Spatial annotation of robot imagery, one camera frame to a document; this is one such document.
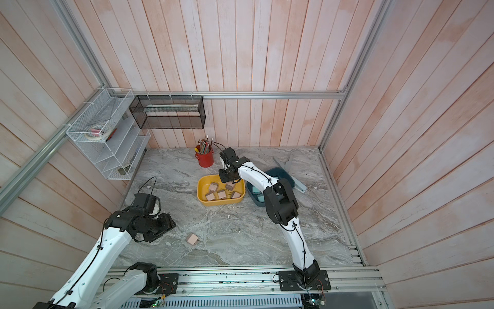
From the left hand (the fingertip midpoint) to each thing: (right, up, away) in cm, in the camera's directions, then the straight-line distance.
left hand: (170, 230), depth 77 cm
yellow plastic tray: (+13, +13, +21) cm, 28 cm away
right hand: (+20, +21, +23) cm, 37 cm away
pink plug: (+14, +15, +23) cm, 31 cm away
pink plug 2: (+13, +11, +18) cm, 25 cm away
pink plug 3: (+19, +12, +21) cm, 30 cm away
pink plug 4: (+23, +16, +23) cm, 36 cm away
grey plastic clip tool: (+56, +26, +33) cm, 70 cm away
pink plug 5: (+26, +12, +19) cm, 34 cm away
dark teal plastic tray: (+37, +12, +20) cm, 44 cm away
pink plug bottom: (+8, -6, +6) cm, 12 cm away
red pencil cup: (+8, +30, +31) cm, 44 cm away
